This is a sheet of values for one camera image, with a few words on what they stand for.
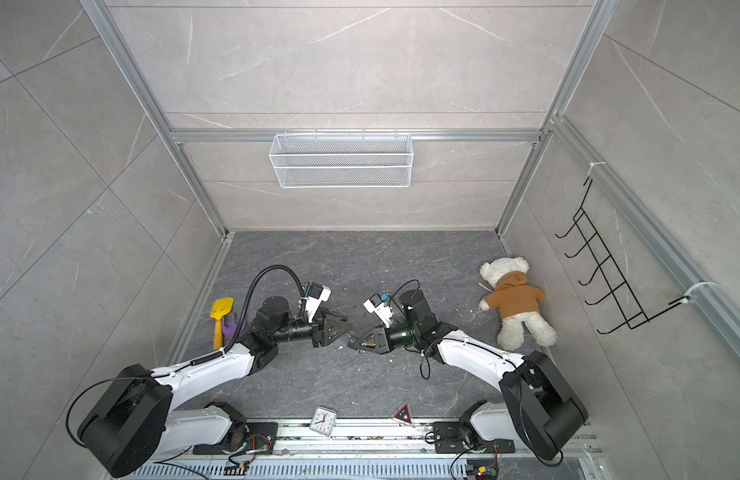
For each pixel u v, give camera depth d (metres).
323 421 0.75
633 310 0.58
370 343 0.73
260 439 0.73
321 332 0.69
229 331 0.91
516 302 0.91
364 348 0.73
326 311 0.76
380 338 0.70
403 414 0.77
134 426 0.41
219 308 0.95
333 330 0.73
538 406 0.42
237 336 0.60
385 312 0.74
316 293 0.69
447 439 0.72
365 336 0.73
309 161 1.00
